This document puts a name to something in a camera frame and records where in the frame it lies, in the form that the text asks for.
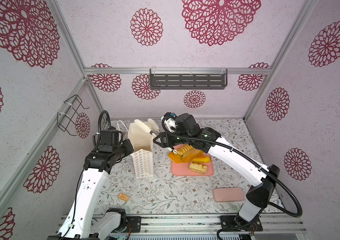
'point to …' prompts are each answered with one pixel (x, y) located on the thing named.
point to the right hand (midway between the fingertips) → (157, 136)
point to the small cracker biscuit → (123, 196)
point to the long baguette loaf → (189, 155)
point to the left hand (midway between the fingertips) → (131, 148)
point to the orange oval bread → (176, 157)
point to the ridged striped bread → (181, 150)
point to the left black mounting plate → (135, 223)
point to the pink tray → (182, 169)
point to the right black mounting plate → (230, 221)
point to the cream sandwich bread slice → (198, 167)
